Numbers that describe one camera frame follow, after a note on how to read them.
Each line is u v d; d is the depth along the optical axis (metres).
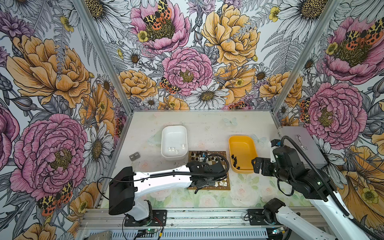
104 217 0.76
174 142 1.07
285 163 0.49
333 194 0.39
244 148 1.03
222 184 0.83
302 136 0.88
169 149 0.97
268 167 0.59
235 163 0.92
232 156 0.94
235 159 0.94
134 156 0.94
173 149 0.97
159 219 0.74
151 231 0.71
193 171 0.52
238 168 0.88
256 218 0.73
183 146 0.98
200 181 0.51
